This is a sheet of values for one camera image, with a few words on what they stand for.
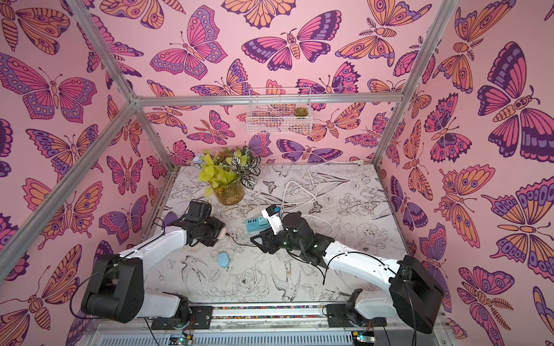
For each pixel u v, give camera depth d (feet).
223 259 2.86
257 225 3.05
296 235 2.02
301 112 3.02
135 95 3.02
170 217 3.28
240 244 2.97
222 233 2.83
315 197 3.38
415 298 1.34
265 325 2.39
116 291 1.39
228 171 3.02
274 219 2.25
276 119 3.48
